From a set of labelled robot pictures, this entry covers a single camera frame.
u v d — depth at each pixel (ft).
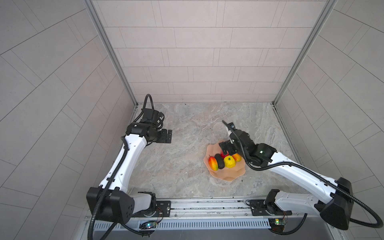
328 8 2.34
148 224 2.14
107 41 2.70
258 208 2.32
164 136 2.20
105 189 1.22
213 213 2.32
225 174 2.66
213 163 2.64
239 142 1.76
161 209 2.29
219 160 2.71
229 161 2.65
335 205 1.22
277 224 2.23
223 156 2.82
